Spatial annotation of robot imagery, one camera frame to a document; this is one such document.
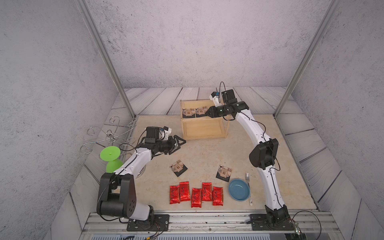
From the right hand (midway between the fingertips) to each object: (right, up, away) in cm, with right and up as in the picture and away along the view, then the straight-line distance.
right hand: (207, 112), depth 92 cm
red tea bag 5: (+5, -45, -12) cm, 47 cm away
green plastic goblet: (-41, -20, -30) cm, 55 cm away
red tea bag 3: (-7, -47, -13) cm, 49 cm away
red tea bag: (-18, -45, -11) cm, 50 cm away
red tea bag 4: (-1, -44, -10) cm, 45 cm away
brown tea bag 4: (+10, -36, -2) cm, 38 cm away
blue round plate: (+17, -44, -9) cm, 48 cm away
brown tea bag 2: (-4, 0, +2) cm, 4 cm away
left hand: (-13, -18, -8) cm, 24 cm away
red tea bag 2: (-13, -44, -9) cm, 47 cm away
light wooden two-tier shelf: (-6, -7, +23) cm, 25 cm away
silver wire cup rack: (-45, -13, -23) cm, 52 cm away
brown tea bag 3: (-17, -34, +1) cm, 38 cm away
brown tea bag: (-11, 0, +2) cm, 11 cm away
